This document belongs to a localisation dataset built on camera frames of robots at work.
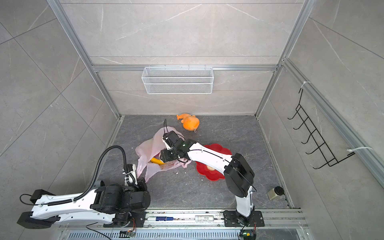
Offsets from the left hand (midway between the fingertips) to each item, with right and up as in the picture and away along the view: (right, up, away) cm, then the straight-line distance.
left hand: (148, 178), depth 71 cm
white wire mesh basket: (+11, +57, +30) cm, 65 cm away
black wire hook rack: (+78, +12, -11) cm, 79 cm away
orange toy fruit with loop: (+19, +28, +34) cm, 48 cm away
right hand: (+6, +9, +12) cm, 16 cm away
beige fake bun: (+32, +1, +16) cm, 36 cm away
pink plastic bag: (-1, +13, +9) cm, 16 cm away
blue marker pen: (+7, -21, +3) cm, 22 cm away
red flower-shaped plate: (+35, -4, +17) cm, 40 cm away
